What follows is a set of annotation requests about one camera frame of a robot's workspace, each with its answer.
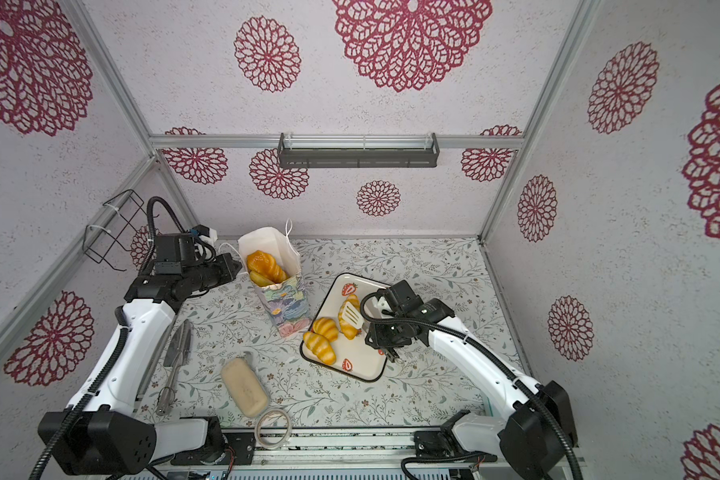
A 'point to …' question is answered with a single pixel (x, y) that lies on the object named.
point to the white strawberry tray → (355, 356)
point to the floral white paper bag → (285, 302)
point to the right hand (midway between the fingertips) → (370, 336)
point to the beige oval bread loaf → (245, 386)
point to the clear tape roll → (280, 444)
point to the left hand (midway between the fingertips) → (240, 270)
